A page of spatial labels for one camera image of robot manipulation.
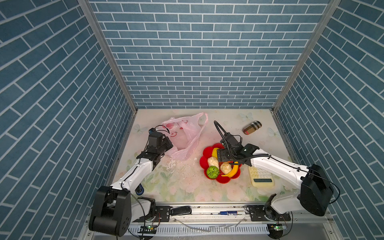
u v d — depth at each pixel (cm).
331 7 71
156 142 65
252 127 106
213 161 87
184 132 100
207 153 91
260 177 85
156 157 63
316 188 42
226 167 83
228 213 74
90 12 72
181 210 74
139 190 79
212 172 80
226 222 72
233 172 83
